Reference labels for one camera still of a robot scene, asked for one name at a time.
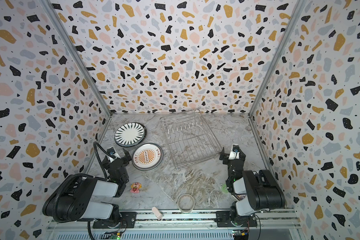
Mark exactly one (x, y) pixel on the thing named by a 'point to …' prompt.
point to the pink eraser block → (157, 213)
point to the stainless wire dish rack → (189, 137)
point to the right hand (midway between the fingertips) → (230, 145)
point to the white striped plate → (130, 134)
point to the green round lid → (224, 189)
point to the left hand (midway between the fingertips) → (115, 150)
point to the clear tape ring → (186, 203)
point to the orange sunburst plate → (147, 156)
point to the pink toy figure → (135, 187)
